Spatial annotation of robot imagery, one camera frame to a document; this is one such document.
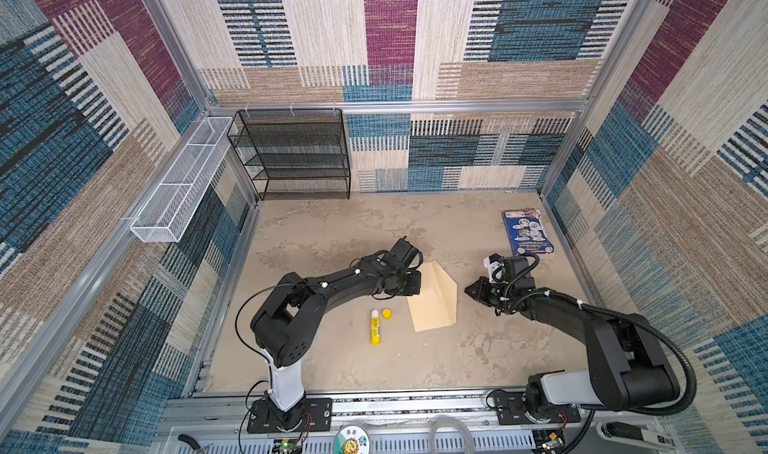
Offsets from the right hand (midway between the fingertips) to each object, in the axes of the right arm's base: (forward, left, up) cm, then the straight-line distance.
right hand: (467, 293), depth 91 cm
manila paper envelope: (-2, +9, -3) cm, 10 cm away
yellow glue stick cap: (-6, +24, 0) cm, 25 cm away
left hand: (+2, +14, +3) cm, 15 cm away
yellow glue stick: (-9, +27, -1) cm, 29 cm away
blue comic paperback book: (+22, -25, 0) cm, 33 cm away
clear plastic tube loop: (-31, +9, -4) cm, 33 cm away
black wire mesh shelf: (+49, +55, +17) cm, 75 cm away
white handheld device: (-36, -30, +1) cm, 47 cm away
